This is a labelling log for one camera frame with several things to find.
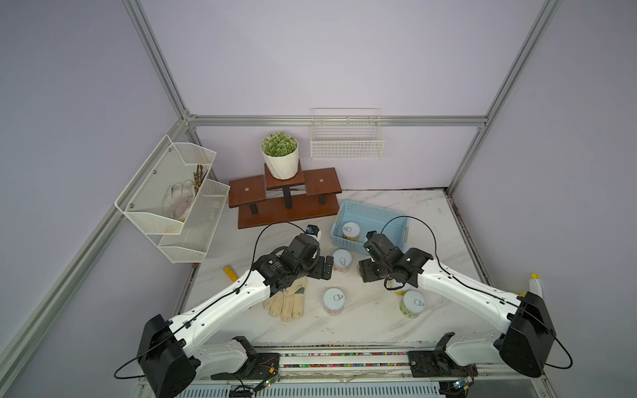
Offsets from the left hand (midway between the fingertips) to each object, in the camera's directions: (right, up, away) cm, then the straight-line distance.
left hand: (317, 262), depth 78 cm
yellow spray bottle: (+66, -6, -5) cm, 66 cm away
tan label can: (+13, +9, +21) cm, 26 cm away
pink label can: (+5, -14, +4) cm, 15 cm away
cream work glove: (-11, -16, +8) cm, 21 cm away
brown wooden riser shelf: (-22, +21, +20) cm, 37 cm away
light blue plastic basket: (+15, +13, +27) cm, 33 cm away
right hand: (+18, -4, +5) cm, 19 cm away
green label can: (+31, -14, +2) cm, 34 cm away
